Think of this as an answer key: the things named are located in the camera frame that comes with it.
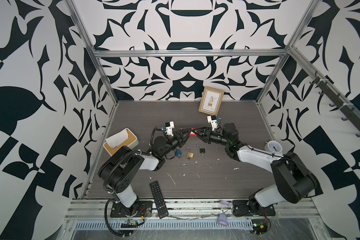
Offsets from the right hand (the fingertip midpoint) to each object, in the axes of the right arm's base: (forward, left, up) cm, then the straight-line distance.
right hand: (193, 132), depth 78 cm
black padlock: (+1, -6, -21) cm, 22 cm away
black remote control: (-24, +19, -19) cm, 36 cm away
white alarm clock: (+1, -50, -19) cm, 54 cm away
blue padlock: (0, +9, -22) cm, 24 cm away
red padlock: (-1, +1, -1) cm, 1 cm away
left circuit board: (-37, +31, -22) cm, 53 cm away
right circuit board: (-38, -30, -23) cm, 53 cm away
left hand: (+1, 0, +2) cm, 3 cm away
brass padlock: (-2, +2, -21) cm, 21 cm away
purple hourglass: (-35, -12, -19) cm, 41 cm away
